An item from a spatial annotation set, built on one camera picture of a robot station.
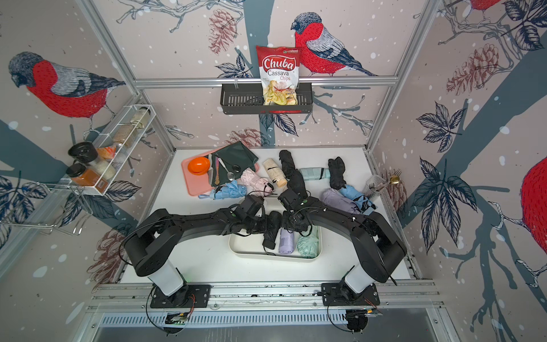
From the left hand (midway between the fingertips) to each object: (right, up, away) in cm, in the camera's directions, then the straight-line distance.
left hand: (277, 224), depth 86 cm
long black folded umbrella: (+9, +18, +16) cm, 25 cm away
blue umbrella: (-22, +13, +11) cm, 28 cm away
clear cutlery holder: (+41, +16, +1) cm, 43 cm away
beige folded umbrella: (-1, +21, +19) cm, 29 cm away
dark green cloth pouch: (-22, +28, +29) cm, 46 cm away
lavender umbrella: (+4, -5, -5) cm, 8 cm away
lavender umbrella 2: (+26, +10, +8) cm, 29 cm away
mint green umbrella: (+12, -6, -7) cm, 15 cm away
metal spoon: (-25, +19, +22) cm, 38 cm away
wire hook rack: (-63, +13, -28) cm, 70 cm away
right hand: (+4, 0, +1) cm, 4 cm away
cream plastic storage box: (-10, -7, -3) cm, 13 cm away
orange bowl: (-41, +25, +23) cm, 53 cm away
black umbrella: (-2, 0, -1) cm, 2 cm away
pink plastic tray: (-43, +15, +20) cm, 50 cm away
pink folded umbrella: (-9, +15, +13) cm, 22 cm away
